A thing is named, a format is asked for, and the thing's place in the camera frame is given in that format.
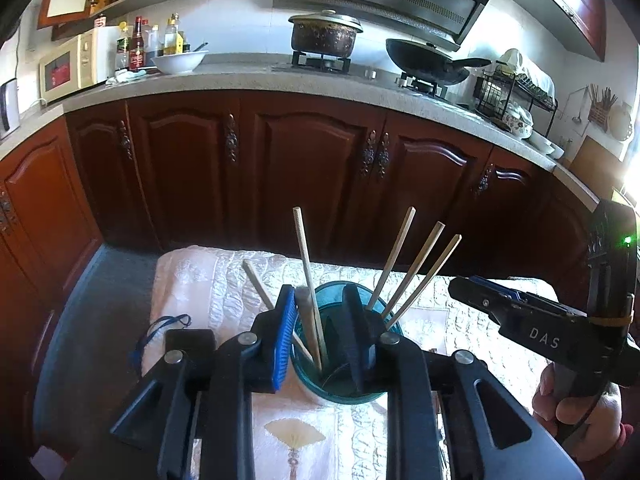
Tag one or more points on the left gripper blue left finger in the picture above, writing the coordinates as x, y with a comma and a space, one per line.
274, 329

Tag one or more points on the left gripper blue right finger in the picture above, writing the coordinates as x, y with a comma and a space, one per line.
360, 330

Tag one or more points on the dark wooden chopstick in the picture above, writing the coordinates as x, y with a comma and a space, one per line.
306, 314
428, 278

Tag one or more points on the person's right hand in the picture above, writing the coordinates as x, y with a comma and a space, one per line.
605, 432

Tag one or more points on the dark wood base cabinets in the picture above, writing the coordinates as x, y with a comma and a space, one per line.
226, 168

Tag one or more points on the wooden cutting board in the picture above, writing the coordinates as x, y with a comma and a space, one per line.
597, 168

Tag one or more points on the white bowl near rack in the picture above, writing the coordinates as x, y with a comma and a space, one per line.
545, 146

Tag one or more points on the floral ceramic tureen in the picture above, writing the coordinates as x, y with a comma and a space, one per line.
519, 121

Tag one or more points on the hanging utensil basket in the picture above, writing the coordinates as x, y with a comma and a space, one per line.
601, 105

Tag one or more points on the black dish rack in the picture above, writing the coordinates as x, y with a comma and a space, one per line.
494, 93

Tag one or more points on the gas stove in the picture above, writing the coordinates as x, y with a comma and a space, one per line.
314, 63

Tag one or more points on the black wok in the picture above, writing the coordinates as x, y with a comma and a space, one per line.
427, 64

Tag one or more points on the white bowl on counter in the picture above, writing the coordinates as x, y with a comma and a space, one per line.
179, 63

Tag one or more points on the metal cooking pot with lid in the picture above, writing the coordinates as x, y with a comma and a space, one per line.
325, 32

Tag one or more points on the yellow oil bottle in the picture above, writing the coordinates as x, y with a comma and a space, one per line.
173, 39

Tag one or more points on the red sauce bottle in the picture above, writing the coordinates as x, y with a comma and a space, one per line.
136, 48

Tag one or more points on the cream microwave oven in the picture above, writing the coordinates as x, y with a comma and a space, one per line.
82, 62

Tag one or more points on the silver electric kettle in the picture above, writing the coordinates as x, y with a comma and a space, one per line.
9, 113

